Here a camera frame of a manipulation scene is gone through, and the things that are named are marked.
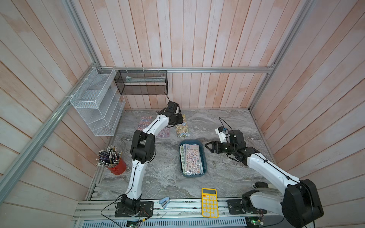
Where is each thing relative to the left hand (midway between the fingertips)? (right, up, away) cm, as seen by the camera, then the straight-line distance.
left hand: (181, 121), depth 102 cm
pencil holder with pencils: (-38, -20, -27) cm, 51 cm away
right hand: (+16, -14, -17) cm, 27 cm away
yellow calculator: (+15, -44, -27) cm, 54 cm away
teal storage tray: (+12, -15, -4) cm, 19 cm away
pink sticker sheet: (-13, -9, +3) cm, 16 cm away
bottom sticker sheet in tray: (+7, -27, -16) cm, 32 cm away
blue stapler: (-10, -43, -27) cm, 52 cm away
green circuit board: (+37, -51, -31) cm, 70 cm away
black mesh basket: (-29, +29, 0) cm, 41 cm away
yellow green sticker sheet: (0, -6, +6) cm, 8 cm away
